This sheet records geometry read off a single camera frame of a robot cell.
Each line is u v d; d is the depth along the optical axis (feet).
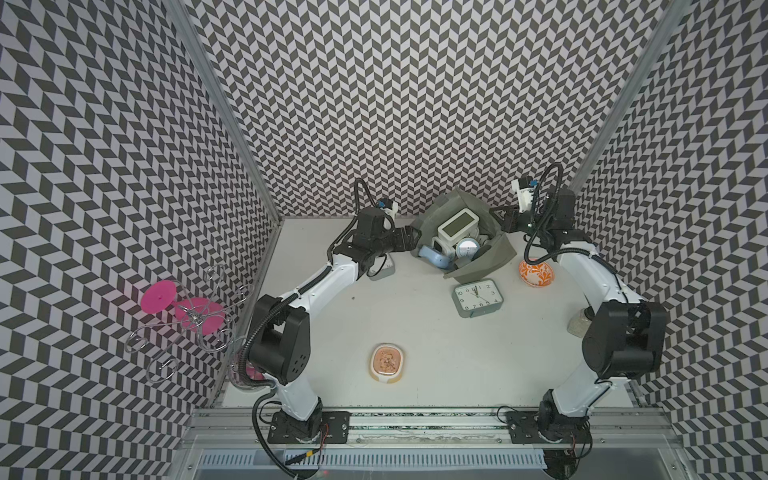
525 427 2.41
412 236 2.52
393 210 2.57
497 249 2.75
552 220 2.15
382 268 3.36
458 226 3.12
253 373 1.60
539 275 3.25
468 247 3.22
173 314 2.28
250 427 2.13
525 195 2.45
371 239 2.21
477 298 3.07
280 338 1.51
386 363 2.64
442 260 2.99
